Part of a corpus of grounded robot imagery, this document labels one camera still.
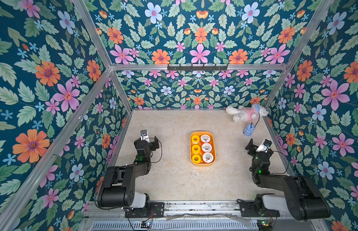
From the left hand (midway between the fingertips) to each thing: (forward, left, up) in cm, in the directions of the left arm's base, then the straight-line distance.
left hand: (148, 136), depth 91 cm
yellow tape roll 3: (-14, -30, -7) cm, 34 cm away
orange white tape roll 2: (-8, -37, -7) cm, 38 cm away
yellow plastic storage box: (-5, -41, -5) cm, 42 cm away
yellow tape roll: (0, -31, -7) cm, 31 cm away
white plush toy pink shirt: (+15, -66, -2) cm, 68 cm away
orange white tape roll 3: (-15, -37, -7) cm, 40 cm away
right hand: (-11, -69, +2) cm, 69 cm away
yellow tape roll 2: (-8, -30, -7) cm, 32 cm away
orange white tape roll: (-1, -37, -6) cm, 38 cm away
